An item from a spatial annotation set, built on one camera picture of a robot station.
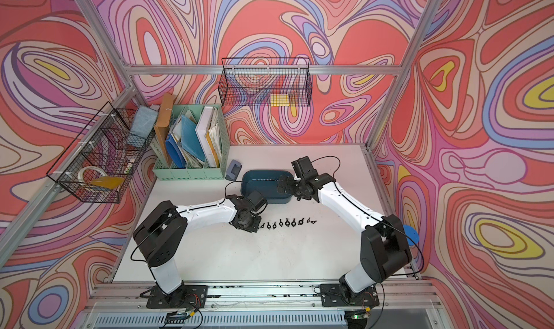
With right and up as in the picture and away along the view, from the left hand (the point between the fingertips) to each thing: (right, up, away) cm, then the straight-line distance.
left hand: (256, 228), depth 90 cm
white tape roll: (-52, +23, -24) cm, 62 cm away
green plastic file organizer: (-21, +23, +12) cm, 34 cm away
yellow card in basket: (-44, +21, -22) cm, 54 cm away
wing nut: (+22, +3, +1) cm, 23 cm away
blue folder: (-30, +37, +5) cm, 48 cm away
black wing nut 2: (+10, +2, +1) cm, 11 cm away
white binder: (-24, +42, +1) cm, 48 cm away
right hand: (+14, +15, -4) cm, 21 cm away
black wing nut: (+24, +2, +1) cm, 25 cm away
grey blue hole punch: (-13, +24, +15) cm, 31 cm away
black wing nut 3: (+8, +1, +1) cm, 8 cm away
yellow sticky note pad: (+10, +55, +1) cm, 56 cm away
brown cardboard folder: (-37, +45, -4) cm, 59 cm away
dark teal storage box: (+3, +18, +15) cm, 24 cm away
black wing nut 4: (+5, +1, +1) cm, 5 cm away
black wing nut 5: (+3, +1, +1) cm, 3 cm away
